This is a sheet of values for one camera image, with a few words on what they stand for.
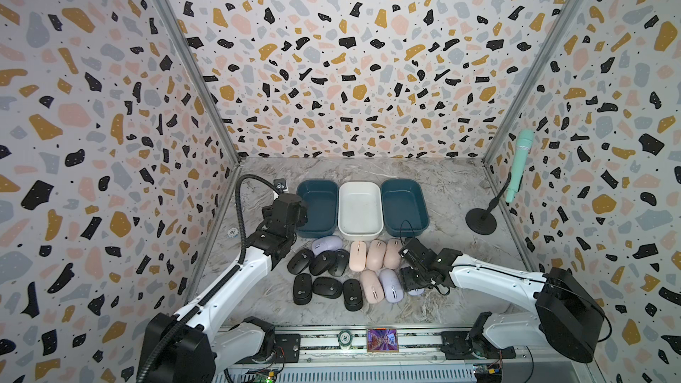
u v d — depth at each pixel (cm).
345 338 70
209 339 42
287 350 73
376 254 90
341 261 88
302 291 82
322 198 107
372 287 82
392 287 82
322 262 87
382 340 75
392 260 90
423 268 67
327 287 82
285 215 59
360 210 104
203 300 43
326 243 92
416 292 83
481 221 101
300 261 88
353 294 80
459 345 75
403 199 101
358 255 90
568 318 43
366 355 73
